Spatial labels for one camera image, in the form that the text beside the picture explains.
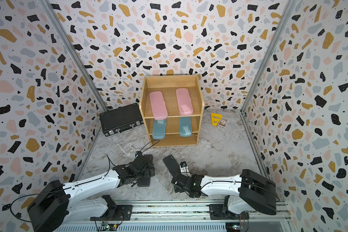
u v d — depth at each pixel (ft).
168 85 2.94
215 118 3.85
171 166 3.00
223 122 3.71
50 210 1.32
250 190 1.40
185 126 2.87
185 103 2.57
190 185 2.06
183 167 2.50
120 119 3.60
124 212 2.41
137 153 2.57
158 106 2.57
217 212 2.40
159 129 2.89
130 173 2.07
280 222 2.40
